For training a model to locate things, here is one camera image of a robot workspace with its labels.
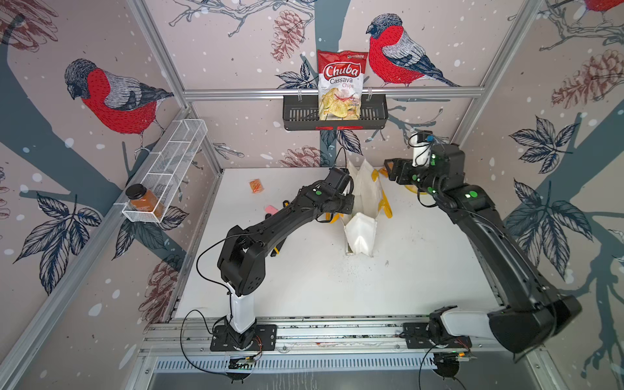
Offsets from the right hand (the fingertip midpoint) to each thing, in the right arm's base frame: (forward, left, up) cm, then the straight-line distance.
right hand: (394, 159), depth 72 cm
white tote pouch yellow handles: (-9, +8, -25) cm, 27 cm away
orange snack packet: (+19, +55, -36) cm, 68 cm away
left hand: (-2, +10, -17) cm, 20 cm away
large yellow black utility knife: (-14, +40, -36) cm, 55 cm away
